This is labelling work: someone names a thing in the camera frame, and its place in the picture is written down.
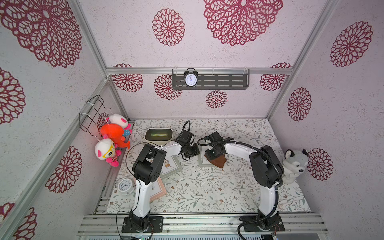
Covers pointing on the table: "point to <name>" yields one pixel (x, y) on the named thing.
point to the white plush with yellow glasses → (105, 149)
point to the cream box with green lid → (158, 136)
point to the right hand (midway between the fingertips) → (208, 153)
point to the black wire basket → (89, 117)
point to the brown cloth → (219, 161)
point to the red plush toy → (115, 132)
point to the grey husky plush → (293, 164)
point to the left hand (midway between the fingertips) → (200, 153)
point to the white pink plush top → (118, 118)
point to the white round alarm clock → (126, 186)
